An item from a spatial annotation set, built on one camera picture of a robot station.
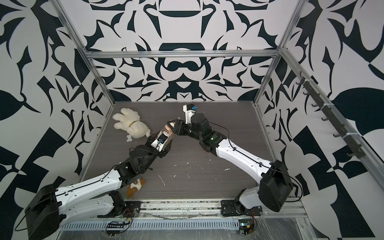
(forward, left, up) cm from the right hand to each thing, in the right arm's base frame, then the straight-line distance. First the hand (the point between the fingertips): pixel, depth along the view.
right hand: (170, 122), depth 73 cm
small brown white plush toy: (-23, +20, -25) cm, 39 cm away
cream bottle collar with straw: (-2, -2, +1) cm, 3 cm away
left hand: (-2, +4, -5) cm, 7 cm away
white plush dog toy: (+16, +30, -18) cm, 39 cm away
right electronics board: (-39, -35, -30) cm, 60 cm away
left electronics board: (-40, +28, -31) cm, 58 cm away
